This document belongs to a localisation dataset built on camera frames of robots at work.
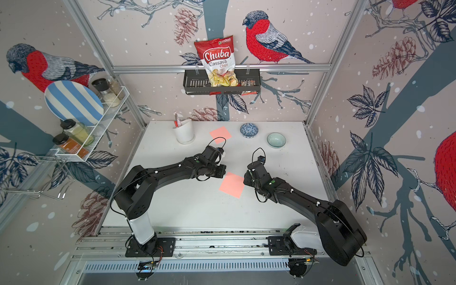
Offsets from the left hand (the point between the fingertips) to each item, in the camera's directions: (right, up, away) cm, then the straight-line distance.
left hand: (229, 169), depth 90 cm
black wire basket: (-17, +47, +5) cm, 50 cm away
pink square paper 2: (-6, +20, +28) cm, 35 cm away
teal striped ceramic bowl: (+29, +15, +17) cm, 37 cm away
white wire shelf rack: (-53, +27, -14) cm, 61 cm away
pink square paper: (+2, -8, +1) cm, 9 cm away
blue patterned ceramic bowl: (+13, +21, +24) cm, 35 cm away
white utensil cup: (-27, +19, +14) cm, 36 cm away
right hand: (+9, -2, -3) cm, 10 cm away
